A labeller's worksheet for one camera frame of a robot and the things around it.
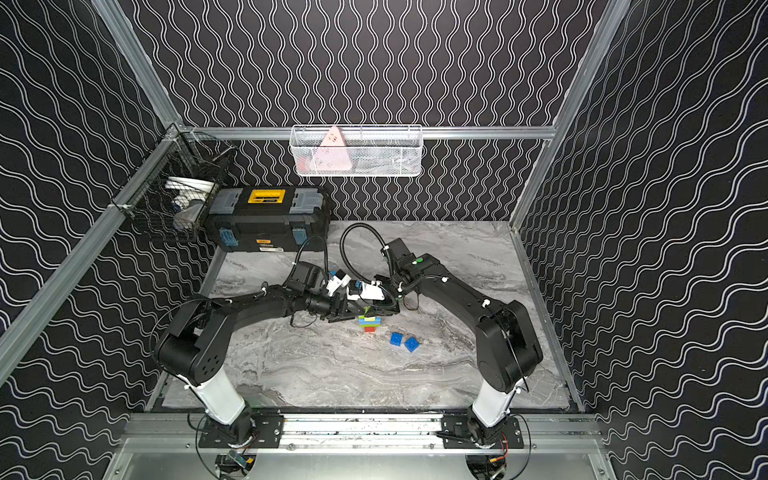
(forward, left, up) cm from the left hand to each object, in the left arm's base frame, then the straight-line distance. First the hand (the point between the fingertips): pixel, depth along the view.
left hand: (358, 311), depth 85 cm
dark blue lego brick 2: (-5, -16, -8) cm, 19 cm away
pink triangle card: (+38, +11, +26) cm, 47 cm away
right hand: (+2, -3, +3) cm, 5 cm away
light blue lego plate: (-2, -6, -3) cm, 7 cm away
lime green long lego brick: (-3, -3, +2) cm, 5 cm away
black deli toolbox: (+30, +35, +4) cm, 47 cm away
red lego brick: (-1, -3, -10) cm, 10 cm away
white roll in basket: (+19, +47, +27) cm, 58 cm away
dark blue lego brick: (-4, -11, -8) cm, 15 cm away
